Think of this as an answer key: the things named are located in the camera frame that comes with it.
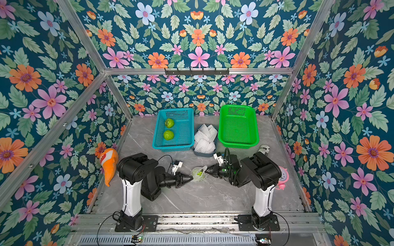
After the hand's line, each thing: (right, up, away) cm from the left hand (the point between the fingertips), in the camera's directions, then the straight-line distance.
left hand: (193, 179), depth 84 cm
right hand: (+8, +5, +4) cm, 10 cm away
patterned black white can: (+45, +15, +14) cm, 50 cm away
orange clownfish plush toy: (-50, +11, +4) cm, 51 cm away
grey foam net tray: (+7, +12, +13) cm, 19 cm away
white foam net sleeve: (0, +4, +1) cm, 4 cm away
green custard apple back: (-19, +33, +24) cm, 45 cm away
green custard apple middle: (-19, +24, +17) cm, 35 cm away
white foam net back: (+7, +26, +17) cm, 32 cm away
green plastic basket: (+31, +30, +31) cm, 54 cm away
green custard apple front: (+4, +3, -2) cm, 5 cm away
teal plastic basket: (-16, +28, +27) cm, 42 cm away
